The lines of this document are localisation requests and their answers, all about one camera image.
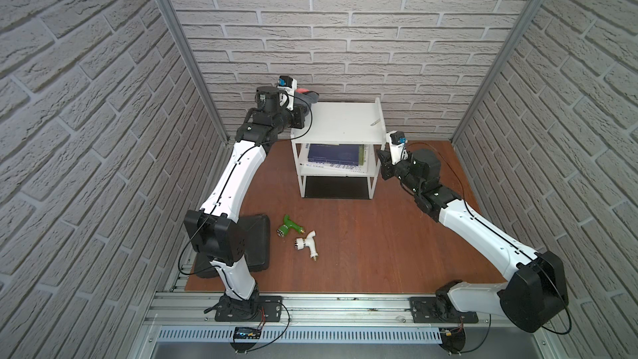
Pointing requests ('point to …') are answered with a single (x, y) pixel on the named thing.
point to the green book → (360, 154)
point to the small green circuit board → (247, 333)
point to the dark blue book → (336, 154)
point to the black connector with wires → (453, 341)
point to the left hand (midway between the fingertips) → (294, 101)
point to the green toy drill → (288, 223)
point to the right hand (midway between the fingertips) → (381, 149)
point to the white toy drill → (307, 242)
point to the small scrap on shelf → (376, 121)
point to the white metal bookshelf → (341, 140)
